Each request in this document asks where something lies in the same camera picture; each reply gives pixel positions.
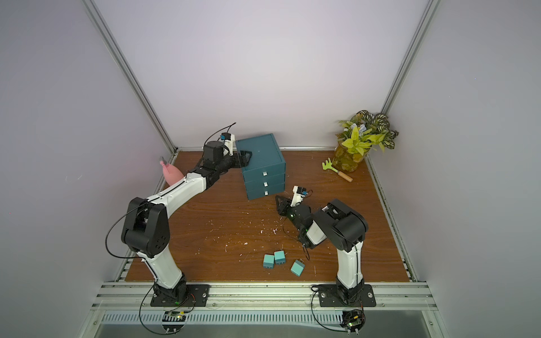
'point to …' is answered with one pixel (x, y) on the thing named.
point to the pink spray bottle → (172, 174)
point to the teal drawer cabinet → (265, 173)
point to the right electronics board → (353, 320)
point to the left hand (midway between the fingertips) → (248, 152)
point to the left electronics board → (172, 320)
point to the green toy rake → (328, 164)
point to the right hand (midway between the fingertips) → (278, 195)
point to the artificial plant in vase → (357, 136)
